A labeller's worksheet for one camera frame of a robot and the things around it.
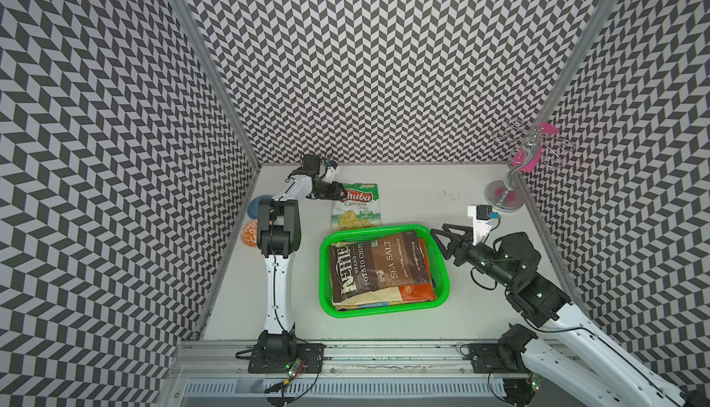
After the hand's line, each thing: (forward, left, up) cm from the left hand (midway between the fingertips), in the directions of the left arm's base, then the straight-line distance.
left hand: (340, 193), depth 107 cm
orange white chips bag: (-41, -25, +7) cm, 49 cm away
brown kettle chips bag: (-34, -12, +11) cm, 38 cm away
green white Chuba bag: (-6, -8, -2) cm, 10 cm away
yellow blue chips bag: (-43, -15, +5) cm, 46 cm away
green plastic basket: (-33, -31, +7) cm, 46 cm away
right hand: (-32, -29, +23) cm, 48 cm away
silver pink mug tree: (-2, -64, +26) cm, 69 cm away
